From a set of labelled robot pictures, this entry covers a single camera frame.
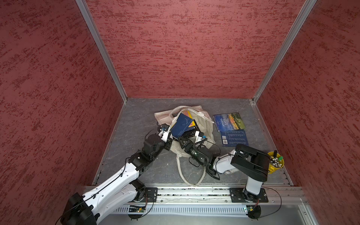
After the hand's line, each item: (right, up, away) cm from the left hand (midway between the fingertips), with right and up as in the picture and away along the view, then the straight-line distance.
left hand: (170, 134), depth 79 cm
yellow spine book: (+14, +5, +15) cm, 22 cm away
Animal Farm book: (+44, +6, +25) cm, 51 cm away
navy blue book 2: (+6, +4, +13) cm, 15 cm away
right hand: (+5, -4, +3) cm, 7 cm away
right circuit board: (+45, -39, -8) cm, 60 cm away
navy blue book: (+43, -5, +18) cm, 46 cm away
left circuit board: (-19, -39, -6) cm, 43 cm away
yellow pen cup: (+55, -13, -9) cm, 57 cm away
